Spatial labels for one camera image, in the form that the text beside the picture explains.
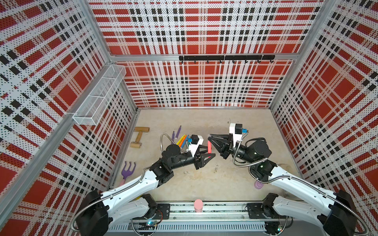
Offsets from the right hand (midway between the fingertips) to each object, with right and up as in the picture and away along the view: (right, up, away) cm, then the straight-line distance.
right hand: (211, 136), depth 61 cm
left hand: (+2, -8, +6) cm, 10 cm away
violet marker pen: (-20, -2, +44) cm, 48 cm away
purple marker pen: (-23, -4, +43) cm, 49 cm away
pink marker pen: (0, -5, +1) cm, 5 cm away
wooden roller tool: (-47, -9, +38) cm, 61 cm away
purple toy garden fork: (-50, -25, +27) cm, 62 cm away
